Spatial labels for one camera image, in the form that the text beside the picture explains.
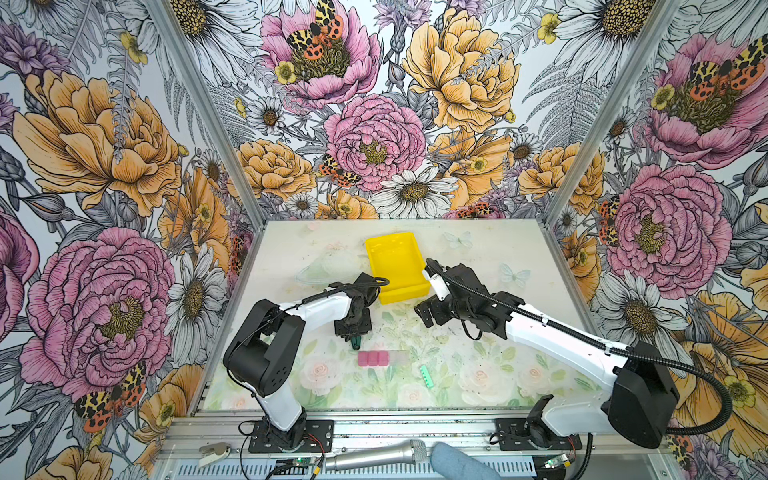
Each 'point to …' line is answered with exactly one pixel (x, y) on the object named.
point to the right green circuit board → (556, 461)
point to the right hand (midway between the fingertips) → (432, 309)
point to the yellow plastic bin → (398, 259)
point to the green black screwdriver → (356, 342)
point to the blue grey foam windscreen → (454, 465)
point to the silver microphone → (412, 451)
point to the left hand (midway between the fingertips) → (354, 338)
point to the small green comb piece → (427, 377)
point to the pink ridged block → (373, 358)
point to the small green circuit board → (303, 462)
